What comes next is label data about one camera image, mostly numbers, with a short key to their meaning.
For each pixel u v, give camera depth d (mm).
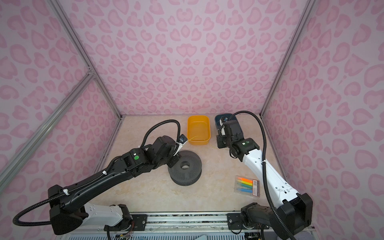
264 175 437
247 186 844
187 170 843
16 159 535
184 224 738
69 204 387
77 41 793
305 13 714
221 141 693
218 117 1112
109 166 447
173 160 615
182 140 598
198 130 1111
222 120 688
